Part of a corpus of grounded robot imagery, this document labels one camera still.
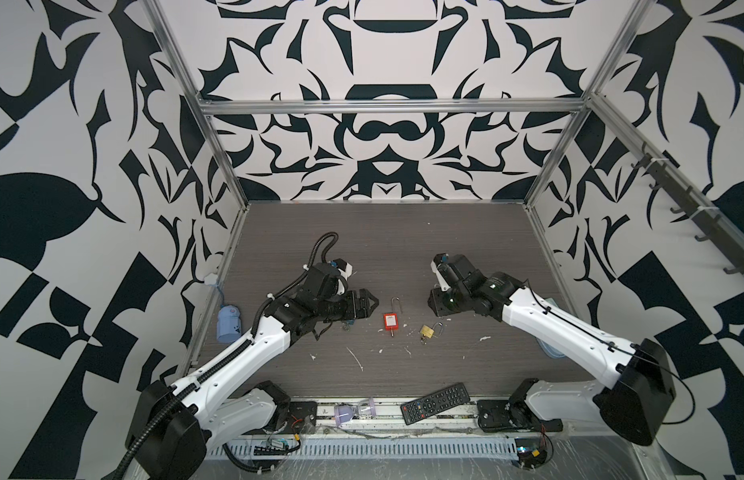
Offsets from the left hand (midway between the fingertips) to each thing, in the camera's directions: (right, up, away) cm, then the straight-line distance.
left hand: (369, 299), depth 77 cm
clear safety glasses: (-6, -26, -4) cm, 27 cm away
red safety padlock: (+6, -8, +12) cm, 16 cm away
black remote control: (+16, -26, -2) cm, 30 cm away
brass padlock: (+17, -12, +11) cm, 24 cm away
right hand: (+17, -1, +3) cm, 17 cm away
